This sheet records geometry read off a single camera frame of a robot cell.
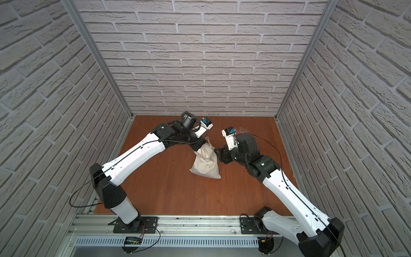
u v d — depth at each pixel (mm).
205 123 645
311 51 829
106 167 443
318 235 373
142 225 726
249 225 734
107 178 423
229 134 618
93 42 817
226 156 619
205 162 827
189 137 613
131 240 723
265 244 707
